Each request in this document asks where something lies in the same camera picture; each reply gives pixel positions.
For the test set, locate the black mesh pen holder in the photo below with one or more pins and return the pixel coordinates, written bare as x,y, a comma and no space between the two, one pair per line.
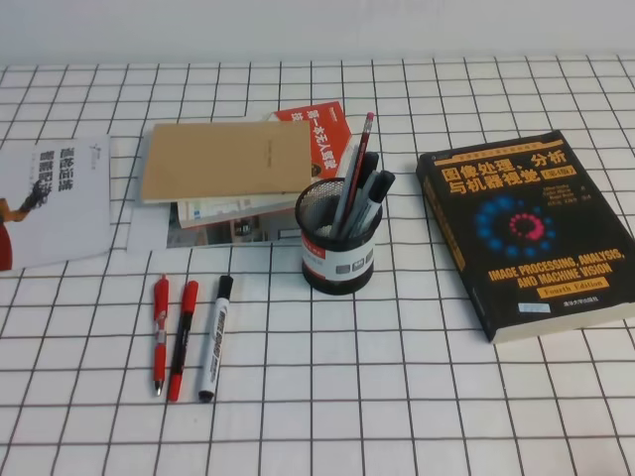
332,267

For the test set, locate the red autonomous driving book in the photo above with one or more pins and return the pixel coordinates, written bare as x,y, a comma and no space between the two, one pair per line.
330,135

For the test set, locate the red striped pencil with eraser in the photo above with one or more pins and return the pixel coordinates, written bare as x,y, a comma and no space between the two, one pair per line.
348,195

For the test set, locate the white robot brochure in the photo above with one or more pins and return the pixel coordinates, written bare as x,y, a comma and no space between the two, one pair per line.
55,202

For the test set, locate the red capped marker pen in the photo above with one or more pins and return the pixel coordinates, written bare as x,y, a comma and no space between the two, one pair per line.
181,344

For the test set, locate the white marker black cap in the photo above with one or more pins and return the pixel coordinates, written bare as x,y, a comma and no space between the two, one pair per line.
213,348

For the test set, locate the black image processing textbook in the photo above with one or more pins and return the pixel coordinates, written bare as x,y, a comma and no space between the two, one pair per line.
536,245

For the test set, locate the grey marker black cap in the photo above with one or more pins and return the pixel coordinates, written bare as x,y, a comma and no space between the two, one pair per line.
371,201
368,176

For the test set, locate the glossy photo magazine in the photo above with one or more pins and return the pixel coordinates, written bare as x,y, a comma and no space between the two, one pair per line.
156,226

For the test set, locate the brown kraft paper notebook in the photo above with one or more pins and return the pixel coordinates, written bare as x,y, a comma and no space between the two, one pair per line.
201,160

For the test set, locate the red retractable gel pen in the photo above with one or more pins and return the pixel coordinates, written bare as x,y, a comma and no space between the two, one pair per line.
161,303

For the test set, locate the white illustrated booklet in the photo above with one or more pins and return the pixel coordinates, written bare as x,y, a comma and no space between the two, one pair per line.
205,211

